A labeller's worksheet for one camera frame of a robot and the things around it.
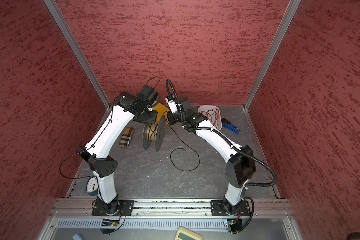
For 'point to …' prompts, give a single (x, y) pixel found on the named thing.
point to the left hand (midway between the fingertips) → (149, 122)
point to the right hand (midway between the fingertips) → (169, 114)
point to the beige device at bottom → (184, 233)
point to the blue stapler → (227, 124)
